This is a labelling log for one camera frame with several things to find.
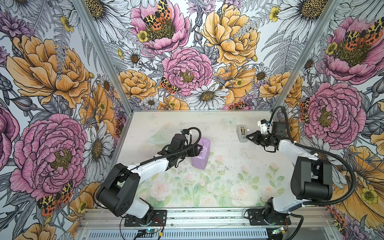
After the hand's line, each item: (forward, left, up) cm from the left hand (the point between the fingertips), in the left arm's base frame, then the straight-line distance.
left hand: (198, 151), depth 88 cm
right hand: (+6, -29, +2) cm, 30 cm away
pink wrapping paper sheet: (-7, -1, +2) cm, 7 cm away
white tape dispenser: (+18, -31, -7) cm, 36 cm away
